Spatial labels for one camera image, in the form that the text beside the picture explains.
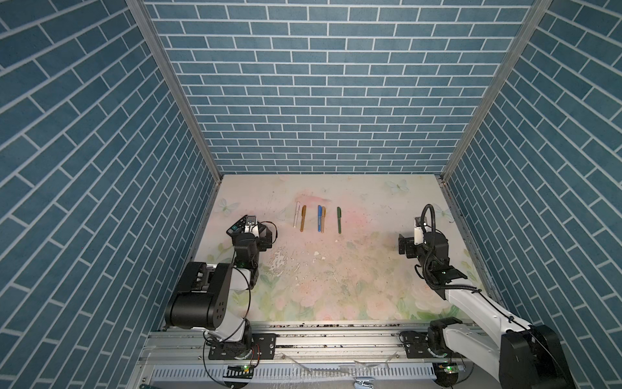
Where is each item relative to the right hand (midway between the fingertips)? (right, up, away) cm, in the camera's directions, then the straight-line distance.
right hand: (413, 231), depth 87 cm
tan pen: (-42, +4, +18) cm, 46 cm away
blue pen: (-35, +4, +18) cm, 39 cm away
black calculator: (-68, 0, +12) cm, 70 cm away
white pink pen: (-44, +6, +21) cm, 49 cm away
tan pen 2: (-33, +3, +18) cm, 38 cm away
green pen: (-26, +3, +18) cm, 31 cm away
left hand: (-60, +1, +6) cm, 60 cm away
